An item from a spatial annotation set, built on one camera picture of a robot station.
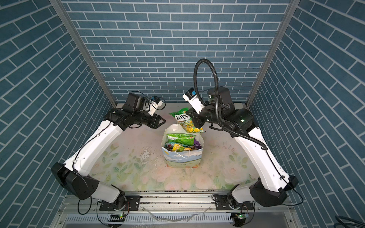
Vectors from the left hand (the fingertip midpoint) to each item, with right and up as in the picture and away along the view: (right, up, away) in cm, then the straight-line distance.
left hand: (165, 120), depth 74 cm
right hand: (+13, +4, -13) cm, 19 cm away
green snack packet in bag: (+11, -11, +5) cm, 16 cm away
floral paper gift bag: (+11, -21, +1) cm, 24 cm away
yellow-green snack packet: (+6, -13, -5) cm, 15 cm away
